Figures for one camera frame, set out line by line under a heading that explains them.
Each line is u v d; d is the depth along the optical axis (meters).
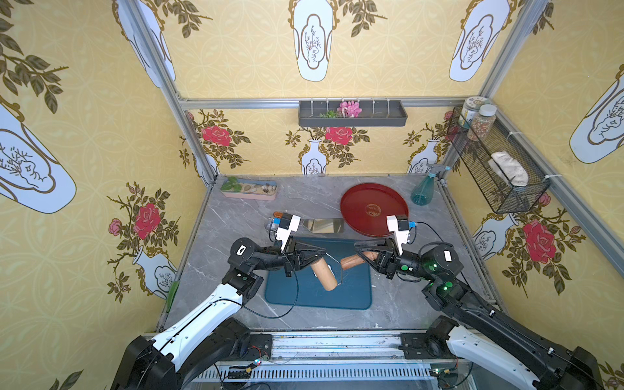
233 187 1.13
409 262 0.58
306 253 0.59
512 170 0.69
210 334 0.49
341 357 0.73
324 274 0.62
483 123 0.80
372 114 0.92
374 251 0.57
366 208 1.09
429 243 0.56
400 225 0.56
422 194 1.10
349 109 0.88
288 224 0.57
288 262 0.56
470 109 0.86
